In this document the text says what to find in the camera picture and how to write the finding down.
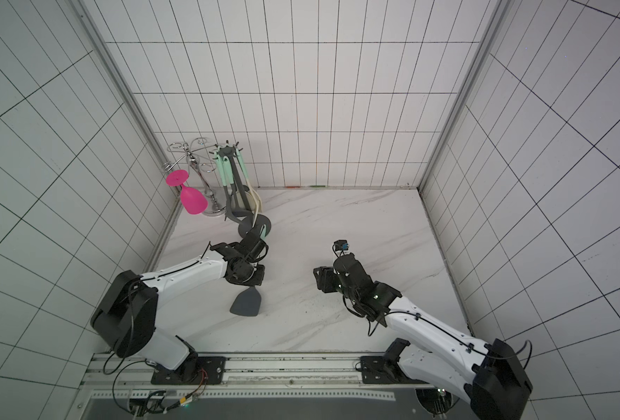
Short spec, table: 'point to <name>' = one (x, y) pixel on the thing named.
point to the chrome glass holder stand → (190, 160)
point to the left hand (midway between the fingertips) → (251, 283)
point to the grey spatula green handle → (249, 302)
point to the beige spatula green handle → (238, 199)
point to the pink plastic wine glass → (193, 202)
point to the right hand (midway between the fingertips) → (321, 265)
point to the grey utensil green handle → (229, 210)
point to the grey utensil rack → (251, 225)
